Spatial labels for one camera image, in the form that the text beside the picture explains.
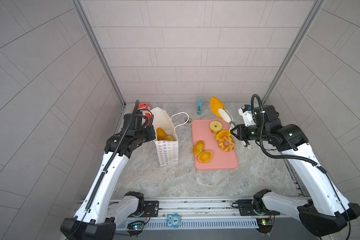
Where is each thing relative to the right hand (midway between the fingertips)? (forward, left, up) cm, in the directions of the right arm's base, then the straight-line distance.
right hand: (231, 131), depth 67 cm
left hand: (+6, +34, -3) cm, 35 cm away
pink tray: (+21, +7, -28) cm, 35 cm away
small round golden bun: (+5, +14, -23) cm, 27 cm away
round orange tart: (0, +11, -24) cm, 26 cm away
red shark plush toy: (+37, +49, -18) cm, 64 cm away
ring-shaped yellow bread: (+20, +1, -24) cm, 31 cm away
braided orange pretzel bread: (+8, -7, -25) cm, 28 cm away
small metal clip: (+30, +20, -25) cm, 44 cm away
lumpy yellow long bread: (+9, +31, -17) cm, 36 cm away
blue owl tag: (-29, +29, -26) cm, 48 cm away
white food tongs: (+5, 0, +3) cm, 6 cm away
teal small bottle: (+35, +10, -20) cm, 42 cm away
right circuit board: (-33, -13, -30) cm, 46 cm away
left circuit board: (-30, +45, -25) cm, 60 cm away
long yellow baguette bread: (+15, +36, -20) cm, 44 cm away
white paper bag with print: (-2, +30, -10) cm, 32 cm away
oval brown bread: (+14, +5, +3) cm, 15 cm away
